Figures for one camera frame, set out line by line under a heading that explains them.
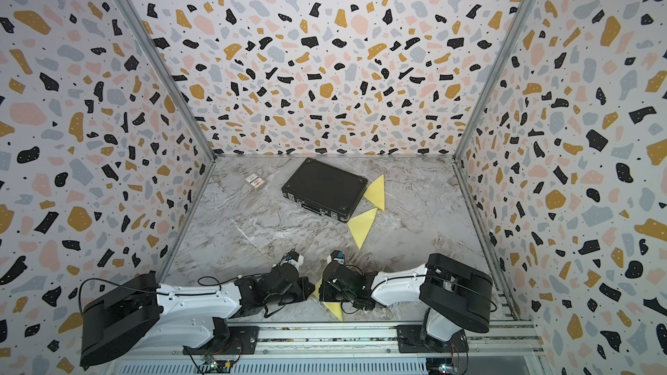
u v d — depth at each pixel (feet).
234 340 2.39
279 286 2.10
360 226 3.20
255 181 3.60
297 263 2.59
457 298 1.46
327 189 3.42
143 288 1.49
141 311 1.38
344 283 2.12
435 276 1.62
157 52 2.83
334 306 2.57
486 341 2.46
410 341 2.40
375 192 3.63
